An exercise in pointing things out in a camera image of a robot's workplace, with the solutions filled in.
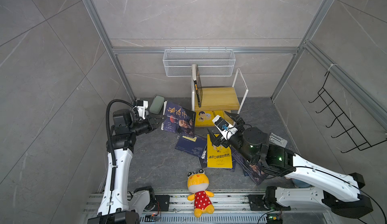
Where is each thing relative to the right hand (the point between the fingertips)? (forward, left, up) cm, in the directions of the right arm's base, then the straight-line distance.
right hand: (218, 119), depth 59 cm
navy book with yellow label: (+7, +11, -37) cm, 40 cm away
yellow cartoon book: (-1, -3, -36) cm, 36 cm away
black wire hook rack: (-8, -57, -7) cm, 58 cm away
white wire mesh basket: (+50, -2, -6) cm, 50 cm away
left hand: (+7, +23, -6) cm, 25 cm away
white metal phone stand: (+10, -43, -38) cm, 59 cm away
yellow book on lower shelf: (+25, +3, -33) cm, 42 cm away
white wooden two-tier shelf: (+29, -13, -19) cm, 37 cm away
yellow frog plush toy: (-16, +9, -31) cm, 36 cm away
